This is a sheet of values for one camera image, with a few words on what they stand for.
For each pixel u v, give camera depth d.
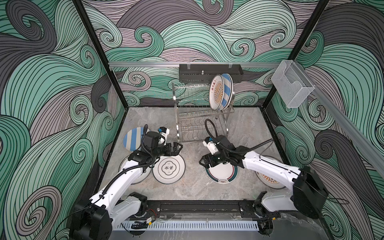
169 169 0.87
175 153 0.70
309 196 0.40
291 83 0.80
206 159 0.71
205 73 0.95
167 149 0.70
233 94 0.75
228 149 0.61
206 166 0.72
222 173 0.83
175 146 0.71
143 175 0.84
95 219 0.38
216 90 0.83
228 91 0.70
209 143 0.73
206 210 0.74
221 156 0.67
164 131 0.73
